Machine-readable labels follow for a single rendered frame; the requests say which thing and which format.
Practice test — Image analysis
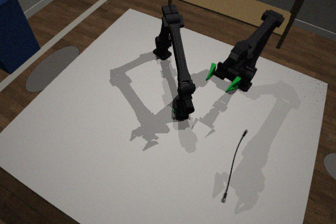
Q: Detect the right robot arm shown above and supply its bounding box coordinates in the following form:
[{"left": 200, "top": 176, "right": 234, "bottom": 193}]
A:
[{"left": 153, "top": 5, "right": 195, "bottom": 120}]

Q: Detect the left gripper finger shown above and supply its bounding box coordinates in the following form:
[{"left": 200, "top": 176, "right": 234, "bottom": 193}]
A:
[
  {"left": 226, "top": 76, "right": 241, "bottom": 93},
  {"left": 206, "top": 63, "right": 216, "bottom": 81}
]

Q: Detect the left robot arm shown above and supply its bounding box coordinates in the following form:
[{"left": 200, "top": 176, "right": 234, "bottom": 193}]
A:
[{"left": 223, "top": 10, "right": 285, "bottom": 92}]

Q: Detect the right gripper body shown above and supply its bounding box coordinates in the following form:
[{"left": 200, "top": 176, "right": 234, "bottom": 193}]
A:
[{"left": 173, "top": 99, "right": 178, "bottom": 110}]

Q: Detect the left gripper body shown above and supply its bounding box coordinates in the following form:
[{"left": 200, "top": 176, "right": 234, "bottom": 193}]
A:
[{"left": 214, "top": 62, "right": 242, "bottom": 82}]

